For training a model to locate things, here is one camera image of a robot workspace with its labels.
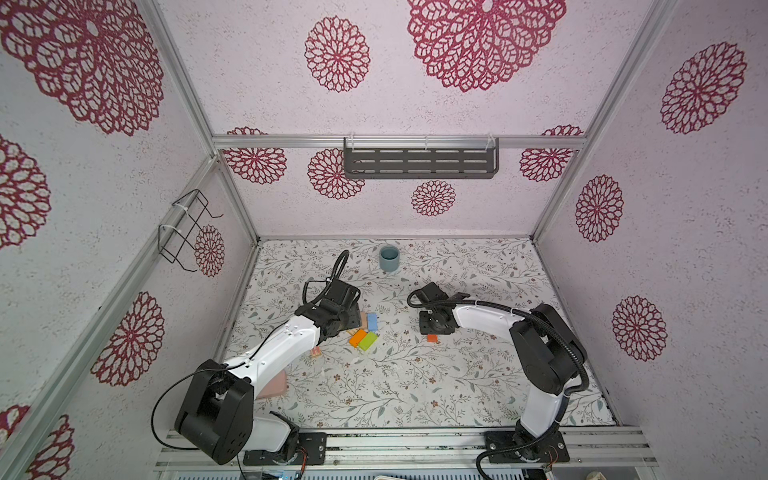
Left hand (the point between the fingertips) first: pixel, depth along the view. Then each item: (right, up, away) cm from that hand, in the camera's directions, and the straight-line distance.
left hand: (347, 320), depth 87 cm
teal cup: (+13, +19, +19) cm, 30 cm away
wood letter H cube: (-10, -10, +2) cm, 14 cm away
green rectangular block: (+6, -7, +5) cm, 10 cm away
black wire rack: (-41, +24, -12) cm, 49 cm away
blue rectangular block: (+7, -2, +8) cm, 11 cm away
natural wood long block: (+4, -2, +9) cm, 10 cm away
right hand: (+24, -2, +8) cm, 26 cm away
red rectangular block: (+26, -6, +5) cm, 27 cm away
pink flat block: (-19, -17, -5) cm, 26 cm away
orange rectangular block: (+2, -6, +5) cm, 8 cm away
